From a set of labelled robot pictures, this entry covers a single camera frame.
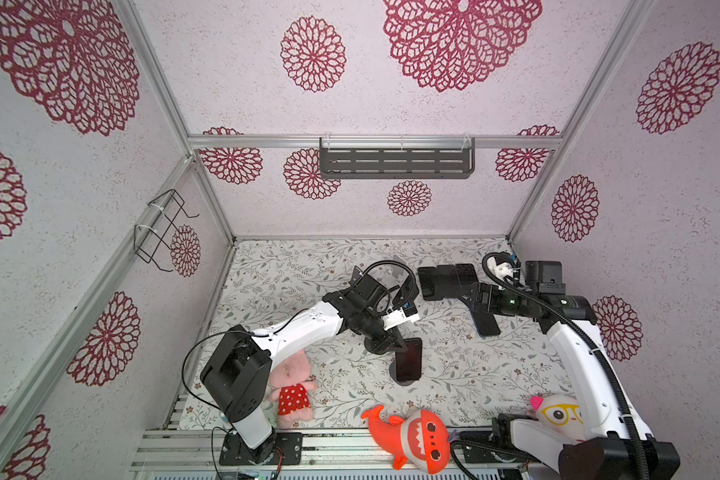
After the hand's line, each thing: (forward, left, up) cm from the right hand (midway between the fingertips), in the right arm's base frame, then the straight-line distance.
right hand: (472, 292), depth 76 cm
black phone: (+7, +15, -14) cm, 22 cm away
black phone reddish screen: (-12, +15, -18) cm, 26 cm away
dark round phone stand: (-15, +19, -19) cm, 31 cm away
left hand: (-11, +18, -11) cm, 23 cm away
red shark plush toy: (-31, +13, -15) cm, 37 cm away
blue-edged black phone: (+21, -2, -23) cm, 31 cm away
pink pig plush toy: (-19, +46, -16) cm, 53 cm away
